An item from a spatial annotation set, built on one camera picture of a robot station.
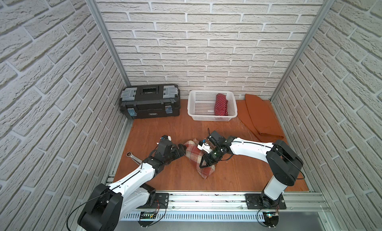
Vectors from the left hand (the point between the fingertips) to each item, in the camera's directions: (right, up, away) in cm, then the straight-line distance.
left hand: (183, 148), depth 86 cm
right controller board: (+44, -31, -15) cm, 56 cm away
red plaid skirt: (+7, -3, -5) cm, 9 cm away
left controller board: (-18, -31, -13) cm, 38 cm away
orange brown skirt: (+56, +18, +25) cm, 64 cm away
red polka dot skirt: (+26, +27, +21) cm, 43 cm away
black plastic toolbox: (-22, +29, +9) cm, 37 cm away
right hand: (+12, -9, -4) cm, 16 cm away
